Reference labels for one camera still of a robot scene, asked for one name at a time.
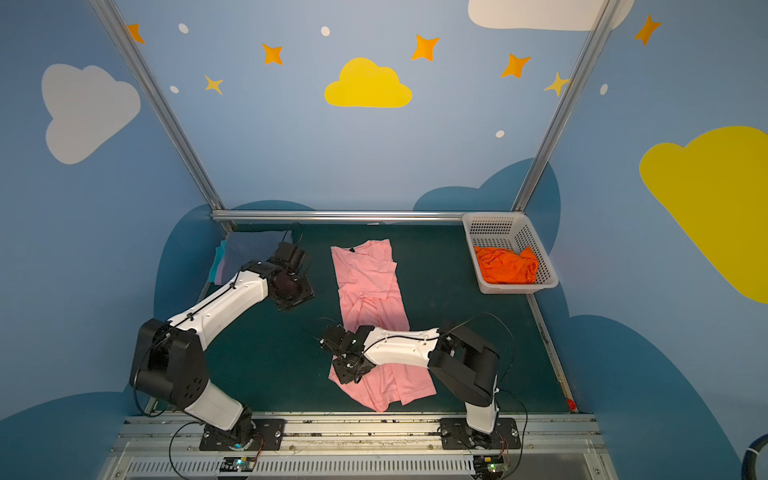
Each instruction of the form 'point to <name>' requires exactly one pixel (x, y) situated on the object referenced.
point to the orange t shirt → (502, 266)
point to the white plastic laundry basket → (513, 232)
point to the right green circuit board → (489, 466)
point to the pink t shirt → (372, 298)
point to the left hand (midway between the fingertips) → (313, 296)
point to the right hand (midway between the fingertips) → (349, 369)
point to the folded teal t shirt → (216, 275)
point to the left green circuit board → (237, 464)
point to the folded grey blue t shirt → (246, 246)
